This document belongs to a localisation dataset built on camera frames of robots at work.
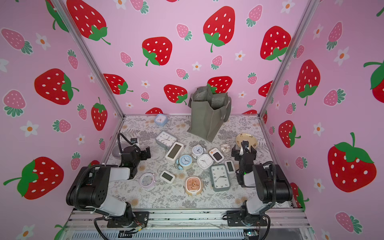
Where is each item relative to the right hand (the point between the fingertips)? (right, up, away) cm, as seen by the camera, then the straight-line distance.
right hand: (242, 145), depth 91 cm
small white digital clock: (-8, -13, -1) cm, 15 cm away
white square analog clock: (-23, -10, +1) cm, 25 cm away
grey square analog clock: (-50, +3, +12) cm, 52 cm away
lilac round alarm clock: (-57, -19, -7) cm, 60 cm away
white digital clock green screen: (-43, -5, +5) cm, 43 cm away
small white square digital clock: (-46, -18, -5) cm, 49 cm away
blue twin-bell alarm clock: (-36, -10, -1) cm, 37 cm away
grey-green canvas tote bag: (-20, +22, +4) cm, 30 cm away
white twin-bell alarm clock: (-28, -4, +5) cm, 28 cm away
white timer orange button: (-15, -7, +4) cm, 17 cm away
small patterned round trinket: (-9, -3, +8) cm, 13 cm away
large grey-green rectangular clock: (-15, -18, -5) cm, 24 cm away
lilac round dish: (-81, -3, +5) cm, 81 cm away
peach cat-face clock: (-30, -21, -9) cm, 38 cm away
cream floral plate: (+12, +3, +16) cm, 20 cm away
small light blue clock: (-57, +18, +24) cm, 64 cm away
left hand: (-64, -2, +5) cm, 64 cm away
